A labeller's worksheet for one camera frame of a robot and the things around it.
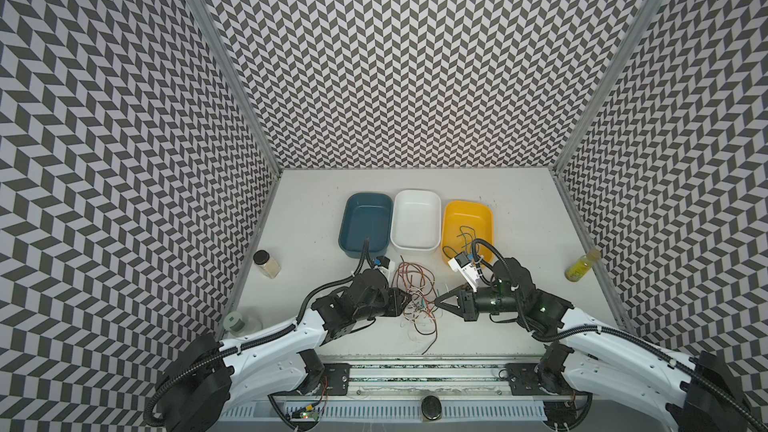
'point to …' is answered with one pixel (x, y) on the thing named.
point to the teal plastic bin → (366, 216)
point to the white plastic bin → (416, 220)
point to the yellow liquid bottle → (578, 268)
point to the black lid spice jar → (266, 264)
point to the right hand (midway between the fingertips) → (438, 302)
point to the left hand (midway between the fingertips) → (412, 298)
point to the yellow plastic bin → (462, 222)
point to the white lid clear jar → (240, 327)
